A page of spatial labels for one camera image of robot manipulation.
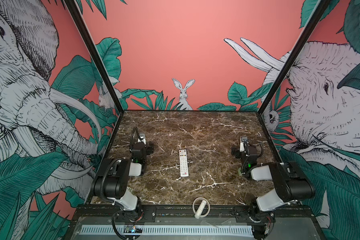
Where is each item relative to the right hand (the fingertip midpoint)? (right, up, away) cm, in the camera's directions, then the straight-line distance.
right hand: (241, 141), depth 93 cm
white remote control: (-36, -16, -5) cm, 40 cm away
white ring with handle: (-27, -31, -18) cm, 46 cm away
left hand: (-63, +2, 0) cm, 64 cm away
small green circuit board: (-61, -39, -23) cm, 76 cm away
